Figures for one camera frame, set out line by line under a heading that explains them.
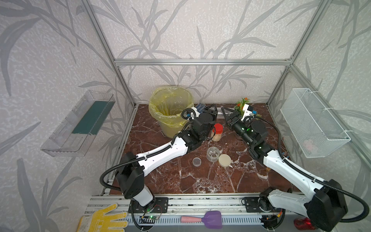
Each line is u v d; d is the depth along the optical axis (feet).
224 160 2.94
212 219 2.30
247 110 2.16
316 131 2.09
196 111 2.23
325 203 1.26
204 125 1.75
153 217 2.32
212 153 3.02
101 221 2.27
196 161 2.92
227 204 2.47
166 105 3.25
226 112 2.15
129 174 1.37
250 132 1.82
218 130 3.05
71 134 2.11
